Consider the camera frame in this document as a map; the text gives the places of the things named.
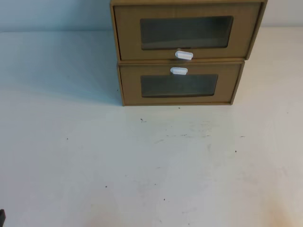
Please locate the cardboard shoebox drawer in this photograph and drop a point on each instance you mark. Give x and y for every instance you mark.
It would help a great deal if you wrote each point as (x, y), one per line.
(152, 83)
(153, 30)

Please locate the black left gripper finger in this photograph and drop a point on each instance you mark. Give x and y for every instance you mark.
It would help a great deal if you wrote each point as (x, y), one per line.
(2, 215)

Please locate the white drawer handle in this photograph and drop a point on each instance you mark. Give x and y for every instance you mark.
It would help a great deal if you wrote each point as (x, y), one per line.
(184, 55)
(179, 71)

